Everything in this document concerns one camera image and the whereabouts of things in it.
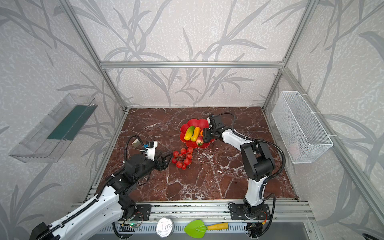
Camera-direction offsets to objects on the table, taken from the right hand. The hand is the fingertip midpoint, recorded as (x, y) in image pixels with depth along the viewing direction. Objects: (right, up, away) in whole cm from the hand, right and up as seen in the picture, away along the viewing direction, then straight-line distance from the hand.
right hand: (207, 128), depth 98 cm
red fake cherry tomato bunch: (-15, -18, -12) cm, 26 cm away
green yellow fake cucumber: (-12, -3, +1) cm, 13 cm away
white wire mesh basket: (+38, 0, -35) cm, 52 cm away
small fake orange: (-4, -4, +3) cm, 6 cm away
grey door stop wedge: (-48, -10, 0) cm, 49 cm away
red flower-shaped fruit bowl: (-4, +3, +10) cm, 11 cm away
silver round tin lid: (-20, -42, -32) cm, 57 cm away
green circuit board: (-37, -45, -27) cm, 64 cm away
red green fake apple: (-5, -8, -2) cm, 10 cm away
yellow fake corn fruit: (-8, -4, +3) cm, 9 cm away
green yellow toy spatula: (-6, -45, -30) cm, 54 cm away
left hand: (-21, -10, -20) cm, 31 cm away
